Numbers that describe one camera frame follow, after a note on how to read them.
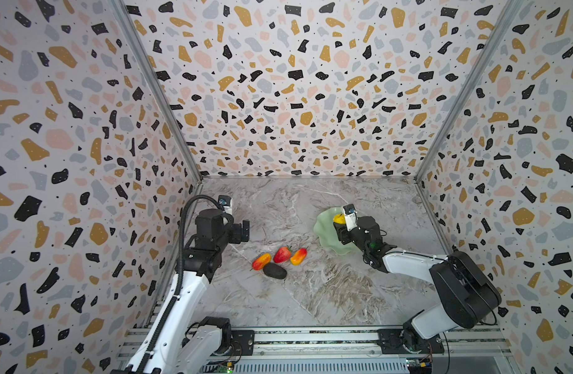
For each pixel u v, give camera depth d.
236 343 0.73
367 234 0.69
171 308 0.44
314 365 0.78
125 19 0.70
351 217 0.80
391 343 0.73
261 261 0.90
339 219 0.89
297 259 0.90
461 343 0.76
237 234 0.69
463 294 0.45
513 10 0.70
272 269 0.86
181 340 0.43
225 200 0.65
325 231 1.01
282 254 0.90
